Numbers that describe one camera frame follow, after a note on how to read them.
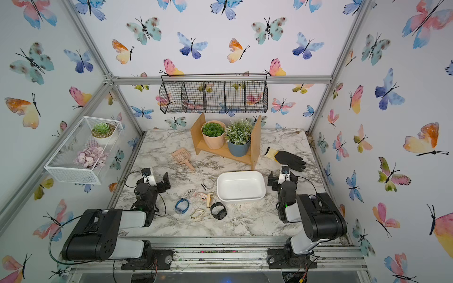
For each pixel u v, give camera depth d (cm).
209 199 89
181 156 108
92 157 63
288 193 70
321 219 45
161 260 74
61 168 62
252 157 93
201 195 91
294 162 104
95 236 43
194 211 87
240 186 95
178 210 85
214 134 95
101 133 71
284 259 72
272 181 83
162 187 82
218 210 88
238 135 89
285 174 77
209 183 96
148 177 76
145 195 68
